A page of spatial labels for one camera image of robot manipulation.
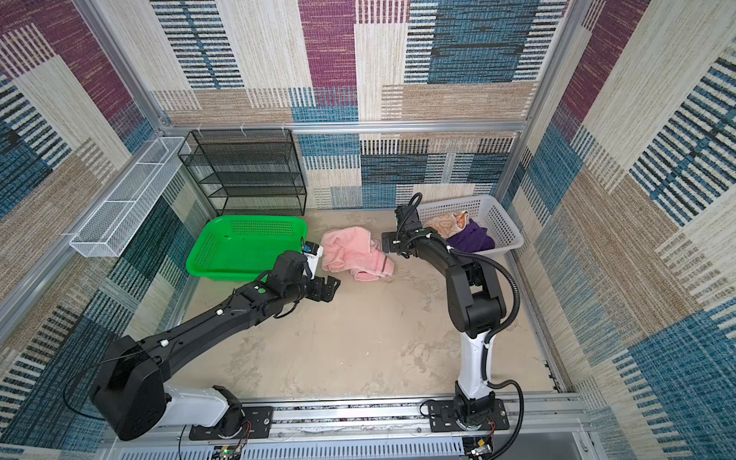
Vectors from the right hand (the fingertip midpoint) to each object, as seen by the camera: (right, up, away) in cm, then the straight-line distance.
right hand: (398, 243), depth 100 cm
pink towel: (-16, -2, +3) cm, 16 cm away
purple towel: (+26, +1, +2) cm, 26 cm away
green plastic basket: (-59, -2, +10) cm, 59 cm away
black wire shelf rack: (-55, +26, +9) cm, 62 cm away
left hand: (-22, -9, -17) cm, 29 cm away
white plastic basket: (+35, +12, +13) cm, 39 cm away
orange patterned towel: (+18, +6, +3) cm, 19 cm away
